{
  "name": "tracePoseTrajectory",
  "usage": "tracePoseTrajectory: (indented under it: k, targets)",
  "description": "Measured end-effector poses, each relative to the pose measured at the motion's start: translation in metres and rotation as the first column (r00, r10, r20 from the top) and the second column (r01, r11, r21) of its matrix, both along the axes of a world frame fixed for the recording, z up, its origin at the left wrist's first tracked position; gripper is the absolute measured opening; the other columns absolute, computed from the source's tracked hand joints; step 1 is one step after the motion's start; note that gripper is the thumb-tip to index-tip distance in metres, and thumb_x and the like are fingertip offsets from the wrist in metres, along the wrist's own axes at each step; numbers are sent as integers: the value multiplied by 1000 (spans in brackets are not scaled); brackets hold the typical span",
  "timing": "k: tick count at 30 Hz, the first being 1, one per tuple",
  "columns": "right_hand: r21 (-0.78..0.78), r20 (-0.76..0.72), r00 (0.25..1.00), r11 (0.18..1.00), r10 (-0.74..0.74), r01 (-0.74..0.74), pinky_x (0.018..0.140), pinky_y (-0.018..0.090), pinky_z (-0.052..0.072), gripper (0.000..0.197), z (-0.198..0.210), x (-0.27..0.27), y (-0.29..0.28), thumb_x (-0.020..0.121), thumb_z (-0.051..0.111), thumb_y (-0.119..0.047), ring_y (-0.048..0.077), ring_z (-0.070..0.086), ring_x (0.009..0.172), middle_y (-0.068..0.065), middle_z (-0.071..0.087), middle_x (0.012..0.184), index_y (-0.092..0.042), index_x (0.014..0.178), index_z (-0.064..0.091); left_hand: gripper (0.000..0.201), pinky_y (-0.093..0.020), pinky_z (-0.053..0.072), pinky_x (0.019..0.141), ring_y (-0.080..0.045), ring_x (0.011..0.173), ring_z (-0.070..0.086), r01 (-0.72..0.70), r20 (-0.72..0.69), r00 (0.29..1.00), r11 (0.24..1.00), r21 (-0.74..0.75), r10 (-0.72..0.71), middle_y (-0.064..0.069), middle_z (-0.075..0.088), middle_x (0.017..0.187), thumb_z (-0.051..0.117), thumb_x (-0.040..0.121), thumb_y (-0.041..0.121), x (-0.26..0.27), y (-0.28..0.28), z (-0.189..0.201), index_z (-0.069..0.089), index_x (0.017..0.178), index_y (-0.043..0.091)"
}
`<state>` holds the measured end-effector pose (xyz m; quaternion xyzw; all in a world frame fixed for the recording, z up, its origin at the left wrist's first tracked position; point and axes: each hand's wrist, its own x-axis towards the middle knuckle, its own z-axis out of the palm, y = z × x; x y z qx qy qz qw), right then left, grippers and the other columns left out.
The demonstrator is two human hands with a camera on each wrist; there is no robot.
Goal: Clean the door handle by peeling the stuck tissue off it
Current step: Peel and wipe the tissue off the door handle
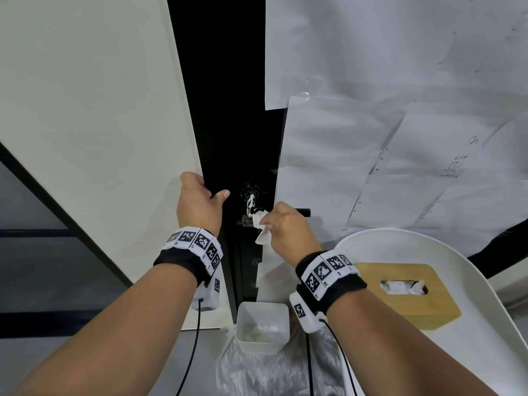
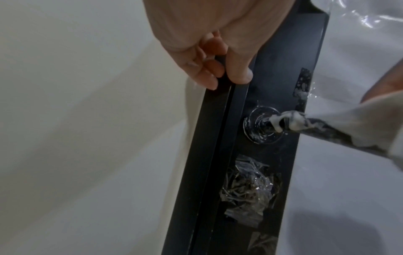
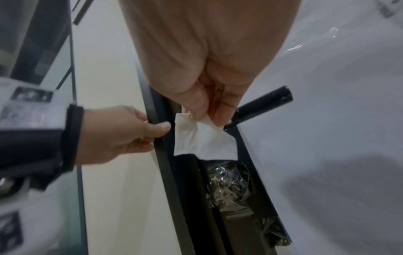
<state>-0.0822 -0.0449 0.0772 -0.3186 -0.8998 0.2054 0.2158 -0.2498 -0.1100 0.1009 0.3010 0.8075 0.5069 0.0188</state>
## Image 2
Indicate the crumpled clear tape patch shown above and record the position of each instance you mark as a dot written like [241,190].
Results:
[263,244]

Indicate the clear bag of screws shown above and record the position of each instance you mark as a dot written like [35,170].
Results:
[248,191]

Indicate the white tissue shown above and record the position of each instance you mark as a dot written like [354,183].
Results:
[377,119]

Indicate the person's left hand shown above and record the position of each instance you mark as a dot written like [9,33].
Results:
[214,25]

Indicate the person's right hand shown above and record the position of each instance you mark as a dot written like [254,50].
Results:
[390,84]

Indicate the clear tape strip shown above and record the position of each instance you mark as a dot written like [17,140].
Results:
[303,82]

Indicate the white paper sheets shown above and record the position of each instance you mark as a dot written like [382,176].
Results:
[346,199]

